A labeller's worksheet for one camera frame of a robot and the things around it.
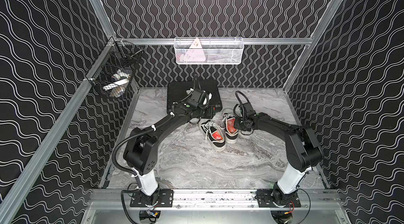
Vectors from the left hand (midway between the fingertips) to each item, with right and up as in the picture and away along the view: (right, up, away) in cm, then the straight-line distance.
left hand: (214, 110), depth 85 cm
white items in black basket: (-46, +14, -11) cm, 49 cm away
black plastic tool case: (-26, +13, +33) cm, 43 cm away
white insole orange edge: (+11, -10, +10) cm, 17 cm away
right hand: (+15, -9, +12) cm, 21 cm away
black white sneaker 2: (+9, -16, +5) cm, 19 cm away
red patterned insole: (+2, -15, +7) cm, 17 cm away
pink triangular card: (-10, +33, +4) cm, 35 cm away
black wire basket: (-58, +35, +14) cm, 69 cm away
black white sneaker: (-3, -10, +7) cm, 13 cm away
